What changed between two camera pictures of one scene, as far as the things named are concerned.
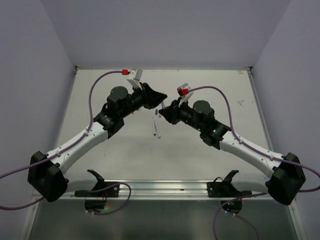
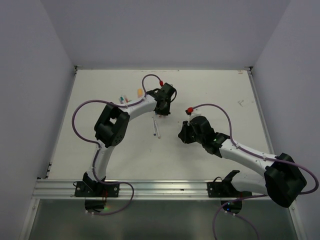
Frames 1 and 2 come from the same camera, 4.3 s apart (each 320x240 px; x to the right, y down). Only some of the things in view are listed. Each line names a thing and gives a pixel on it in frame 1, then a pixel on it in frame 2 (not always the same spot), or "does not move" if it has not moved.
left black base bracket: x=113 y=191 does not move
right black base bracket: x=218 y=188 does not move
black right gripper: x=171 y=113 to x=183 y=134
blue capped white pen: x=154 y=133 does not move
